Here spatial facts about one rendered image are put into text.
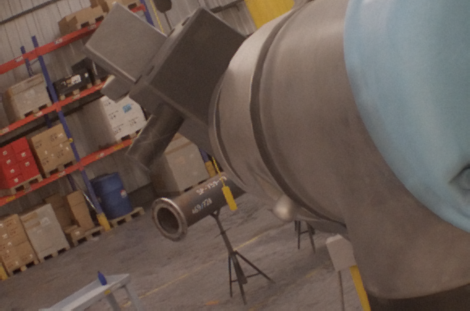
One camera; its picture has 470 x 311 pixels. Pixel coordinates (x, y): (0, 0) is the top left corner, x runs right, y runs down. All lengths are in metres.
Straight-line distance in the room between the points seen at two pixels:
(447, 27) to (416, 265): 0.07
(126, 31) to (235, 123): 0.13
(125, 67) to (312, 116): 0.20
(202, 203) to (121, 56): 8.12
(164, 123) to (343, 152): 0.17
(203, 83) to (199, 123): 0.02
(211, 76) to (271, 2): 4.33
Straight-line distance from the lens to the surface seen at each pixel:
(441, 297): 0.23
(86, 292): 8.59
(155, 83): 0.38
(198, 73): 0.38
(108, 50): 0.43
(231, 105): 0.32
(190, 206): 8.44
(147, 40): 0.43
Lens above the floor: 2.64
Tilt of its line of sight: 6 degrees down
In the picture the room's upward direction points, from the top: 22 degrees counter-clockwise
